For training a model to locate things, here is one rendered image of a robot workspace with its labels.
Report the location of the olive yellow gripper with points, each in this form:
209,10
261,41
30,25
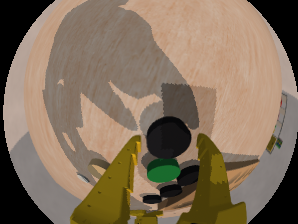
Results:
109,200

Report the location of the black disc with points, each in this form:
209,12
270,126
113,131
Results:
170,191
152,199
168,137
188,175

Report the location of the green disc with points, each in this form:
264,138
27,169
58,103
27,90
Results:
163,170

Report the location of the beige disc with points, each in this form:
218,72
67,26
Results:
97,167

